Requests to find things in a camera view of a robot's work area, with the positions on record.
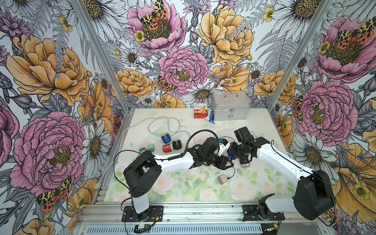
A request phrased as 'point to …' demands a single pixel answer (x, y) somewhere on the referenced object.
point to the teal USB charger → (142, 150)
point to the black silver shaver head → (176, 144)
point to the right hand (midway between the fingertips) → (231, 156)
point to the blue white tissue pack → (211, 118)
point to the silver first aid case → (228, 105)
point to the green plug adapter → (151, 148)
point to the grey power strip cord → (159, 117)
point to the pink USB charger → (222, 179)
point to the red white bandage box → (200, 110)
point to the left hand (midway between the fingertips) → (228, 167)
